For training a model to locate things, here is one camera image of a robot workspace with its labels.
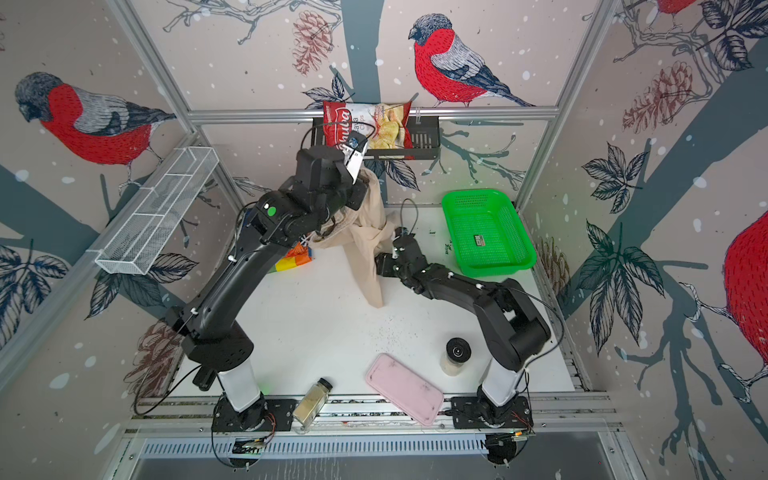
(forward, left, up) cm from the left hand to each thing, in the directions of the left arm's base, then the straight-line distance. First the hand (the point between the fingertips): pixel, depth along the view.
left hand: (356, 168), depth 63 cm
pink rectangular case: (-33, -11, -46) cm, 58 cm away
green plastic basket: (+19, -44, -45) cm, 66 cm away
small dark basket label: (+17, -41, -47) cm, 65 cm away
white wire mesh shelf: (-2, +58, -19) cm, 61 cm away
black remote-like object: (-31, +42, -45) cm, 69 cm away
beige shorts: (-1, 0, -21) cm, 21 cm away
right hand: (0, -3, -38) cm, 38 cm away
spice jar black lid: (-37, +13, -44) cm, 59 cm away
